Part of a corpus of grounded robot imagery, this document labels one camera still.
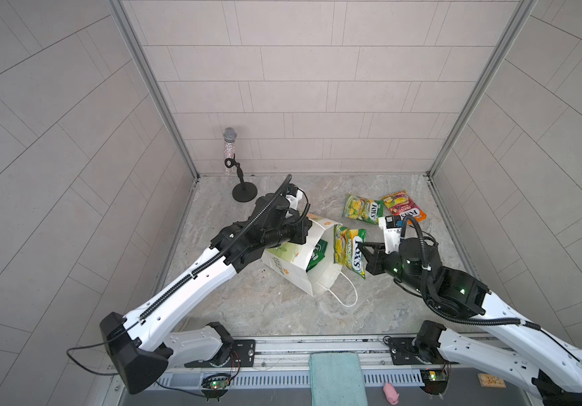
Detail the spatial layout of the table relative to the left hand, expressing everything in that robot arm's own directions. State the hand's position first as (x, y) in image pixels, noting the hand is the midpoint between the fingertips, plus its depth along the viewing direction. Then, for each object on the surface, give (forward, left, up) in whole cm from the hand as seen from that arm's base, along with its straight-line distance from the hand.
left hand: (316, 222), depth 68 cm
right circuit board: (-33, -33, -27) cm, 54 cm away
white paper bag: (-7, +7, -11) cm, 15 cm away
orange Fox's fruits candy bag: (+25, -37, -23) cm, 50 cm away
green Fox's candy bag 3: (+1, -2, -21) cm, 21 cm away
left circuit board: (-34, +26, -25) cm, 50 cm away
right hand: (-6, -11, -3) cm, 13 cm away
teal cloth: (-33, -6, -26) cm, 42 cm away
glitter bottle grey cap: (+33, +29, +4) cm, 45 cm away
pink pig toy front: (-36, -19, -25) cm, 48 cm away
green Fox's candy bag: (+22, -23, -24) cm, 41 cm away
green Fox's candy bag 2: (-5, -9, -6) cm, 12 cm away
